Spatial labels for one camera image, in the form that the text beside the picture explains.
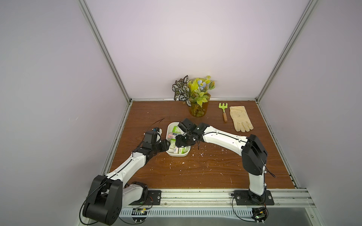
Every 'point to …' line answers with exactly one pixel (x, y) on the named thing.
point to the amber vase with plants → (195, 92)
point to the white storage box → (169, 130)
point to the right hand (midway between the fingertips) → (178, 141)
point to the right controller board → (259, 214)
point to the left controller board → (139, 215)
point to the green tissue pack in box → (172, 145)
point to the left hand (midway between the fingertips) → (169, 142)
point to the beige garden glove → (241, 120)
